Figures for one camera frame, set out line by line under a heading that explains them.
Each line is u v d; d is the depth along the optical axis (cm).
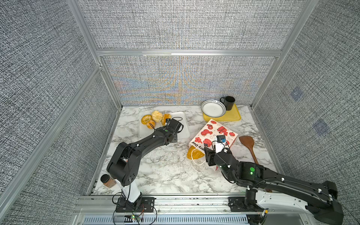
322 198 41
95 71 88
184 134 103
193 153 88
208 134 90
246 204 66
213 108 117
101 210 72
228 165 48
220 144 58
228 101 110
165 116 110
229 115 113
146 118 109
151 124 102
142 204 73
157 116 109
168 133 65
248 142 98
